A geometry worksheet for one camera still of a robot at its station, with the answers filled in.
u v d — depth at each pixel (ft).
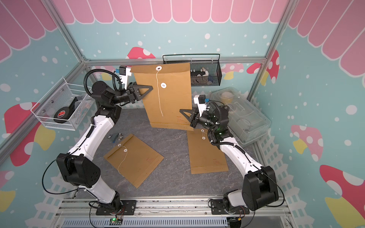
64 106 2.35
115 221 2.40
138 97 1.98
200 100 1.94
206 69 3.09
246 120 2.94
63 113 2.29
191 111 2.11
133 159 3.04
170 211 2.44
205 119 2.06
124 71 1.82
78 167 1.46
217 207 2.42
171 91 1.98
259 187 1.37
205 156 3.03
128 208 2.47
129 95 1.90
